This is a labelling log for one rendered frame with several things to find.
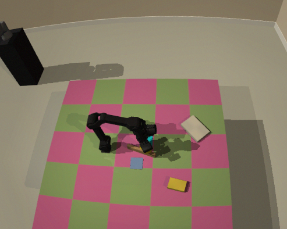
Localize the yellow rectangular block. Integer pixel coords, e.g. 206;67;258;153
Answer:
167;177;187;192

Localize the beige flat rectangular block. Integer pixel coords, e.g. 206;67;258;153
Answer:
180;115;210;143

